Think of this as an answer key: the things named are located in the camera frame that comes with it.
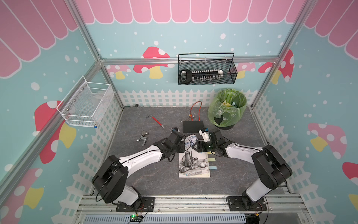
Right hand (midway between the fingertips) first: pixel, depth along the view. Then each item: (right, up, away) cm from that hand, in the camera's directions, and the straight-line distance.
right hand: (195, 146), depth 91 cm
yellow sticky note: (+11, -9, -1) cm, 14 cm away
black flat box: (-1, +12, +15) cm, 19 cm away
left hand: (-8, 0, -4) cm, 9 cm away
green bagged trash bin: (+19, +24, -4) cm, 31 cm away
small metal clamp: (-37, +5, +9) cm, 38 cm away
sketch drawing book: (-2, -10, -7) cm, 12 cm away
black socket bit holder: (-6, +46, -1) cm, 46 cm away
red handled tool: (-30, +17, +22) cm, 41 cm away
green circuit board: (-33, -35, -18) cm, 51 cm away
